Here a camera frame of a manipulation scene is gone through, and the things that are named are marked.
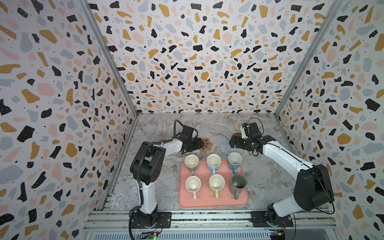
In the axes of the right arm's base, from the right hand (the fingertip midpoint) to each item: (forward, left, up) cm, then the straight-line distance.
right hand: (234, 139), depth 88 cm
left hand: (+3, +19, -8) cm, 21 cm away
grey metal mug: (-21, -2, -11) cm, 24 cm away
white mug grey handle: (-10, +25, -10) cm, 29 cm away
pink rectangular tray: (-24, +17, -15) cm, 33 cm away
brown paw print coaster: (+5, +15, -14) cm, 22 cm away
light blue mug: (-8, -1, -9) cm, 12 cm away
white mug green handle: (-21, +10, -12) cm, 26 cm away
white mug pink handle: (-22, +24, -12) cm, 34 cm away
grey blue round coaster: (+2, +3, -14) cm, 14 cm away
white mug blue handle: (-9, +12, -10) cm, 18 cm away
